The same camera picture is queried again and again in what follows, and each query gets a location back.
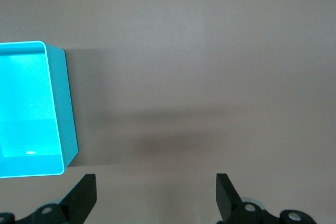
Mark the teal plastic bin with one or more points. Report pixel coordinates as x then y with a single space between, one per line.
26 90

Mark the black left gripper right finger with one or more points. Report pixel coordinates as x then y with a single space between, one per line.
225 197

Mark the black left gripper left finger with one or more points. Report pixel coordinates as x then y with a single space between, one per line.
81 197

